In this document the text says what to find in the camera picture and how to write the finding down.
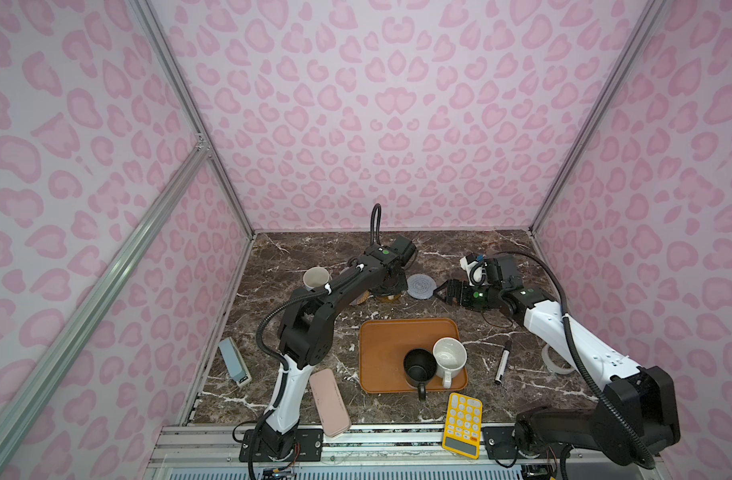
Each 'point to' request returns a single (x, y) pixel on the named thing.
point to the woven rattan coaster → (360, 298)
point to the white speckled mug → (450, 356)
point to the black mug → (420, 365)
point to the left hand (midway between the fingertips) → (399, 285)
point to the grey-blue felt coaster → (420, 286)
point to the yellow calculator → (463, 425)
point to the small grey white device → (234, 363)
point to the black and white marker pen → (503, 362)
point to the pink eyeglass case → (330, 403)
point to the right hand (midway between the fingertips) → (447, 292)
